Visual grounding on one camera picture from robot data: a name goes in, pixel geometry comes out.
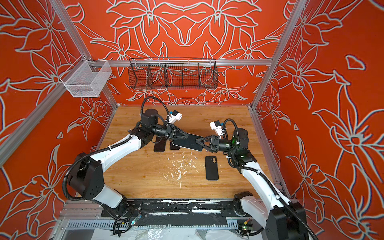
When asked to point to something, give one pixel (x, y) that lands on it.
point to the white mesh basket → (86, 78)
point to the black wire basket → (173, 73)
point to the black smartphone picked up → (161, 146)
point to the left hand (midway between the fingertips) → (186, 136)
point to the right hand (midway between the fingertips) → (196, 146)
